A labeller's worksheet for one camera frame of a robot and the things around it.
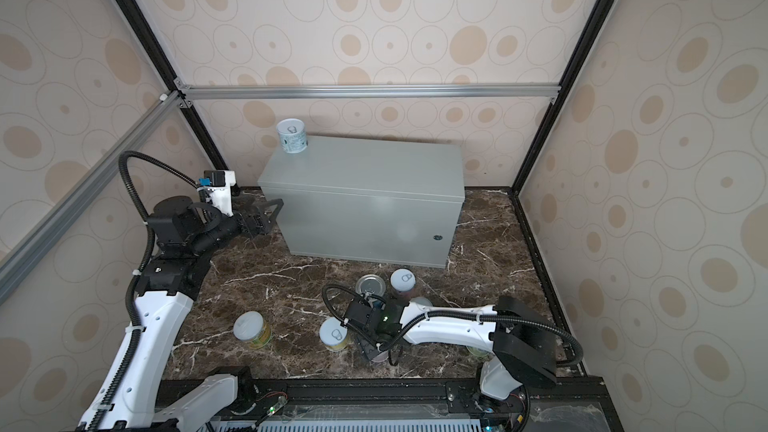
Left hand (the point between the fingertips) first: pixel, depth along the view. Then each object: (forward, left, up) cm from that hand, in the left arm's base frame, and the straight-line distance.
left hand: (272, 197), depth 66 cm
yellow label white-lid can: (-20, -11, -32) cm, 39 cm away
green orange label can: (-24, -49, -34) cm, 64 cm away
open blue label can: (-7, -21, -28) cm, 35 cm away
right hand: (-21, -22, -34) cm, 46 cm away
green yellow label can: (-19, +10, -30) cm, 37 cm away
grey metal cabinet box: (+17, -25, -21) cm, 37 cm away
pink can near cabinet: (-4, -30, -33) cm, 45 cm away
